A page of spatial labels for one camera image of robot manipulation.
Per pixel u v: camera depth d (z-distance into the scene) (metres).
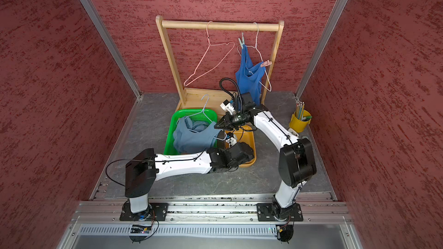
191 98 1.20
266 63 0.72
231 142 0.73
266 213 0.74
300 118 0.97
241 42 0.85
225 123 0.74
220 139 0.75
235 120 0.73
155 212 0.74
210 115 1.01
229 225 0.72
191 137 0.87
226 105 0.78
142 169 0.50
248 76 0.87
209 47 0.77
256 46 0.76
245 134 0.99
